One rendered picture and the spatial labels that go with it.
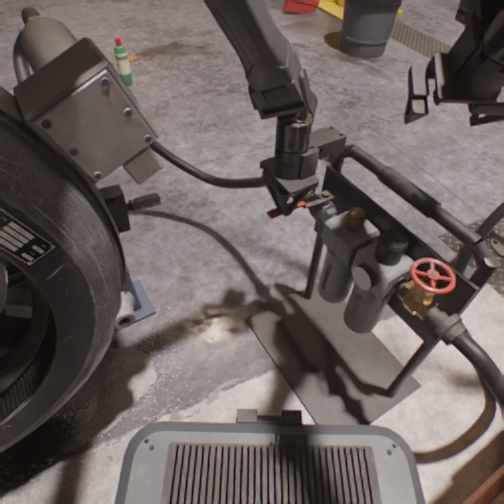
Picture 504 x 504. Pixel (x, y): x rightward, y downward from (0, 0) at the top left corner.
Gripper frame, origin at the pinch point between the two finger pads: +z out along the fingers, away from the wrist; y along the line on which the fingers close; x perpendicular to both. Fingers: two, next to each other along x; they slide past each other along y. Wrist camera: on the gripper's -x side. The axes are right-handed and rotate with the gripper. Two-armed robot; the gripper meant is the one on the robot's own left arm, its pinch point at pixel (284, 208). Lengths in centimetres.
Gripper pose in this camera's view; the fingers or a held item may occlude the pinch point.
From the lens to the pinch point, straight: 74.7
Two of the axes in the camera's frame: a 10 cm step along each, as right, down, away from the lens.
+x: -8.6, 3.8, -3.6
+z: -0.2, 6.6, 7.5
